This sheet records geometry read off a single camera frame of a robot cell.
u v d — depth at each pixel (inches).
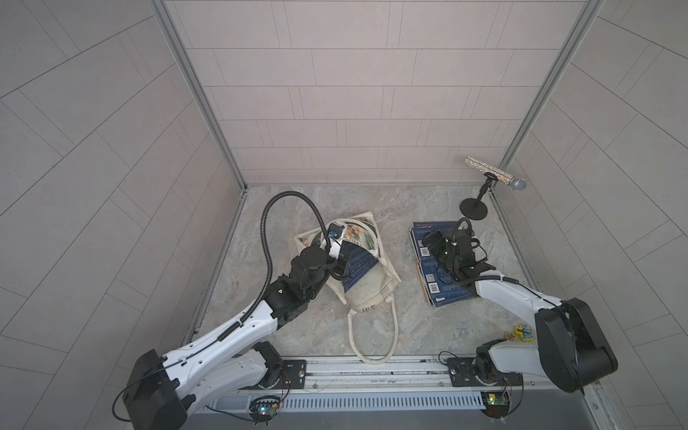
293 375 27.9
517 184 34.1
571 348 16.1
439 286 32.5
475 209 42.5
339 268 24.9
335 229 23.1
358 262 34.9
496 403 26.8
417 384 27.9
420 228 39.2
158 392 14.5
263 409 25.4
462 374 27.9
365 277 34.7
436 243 30.9
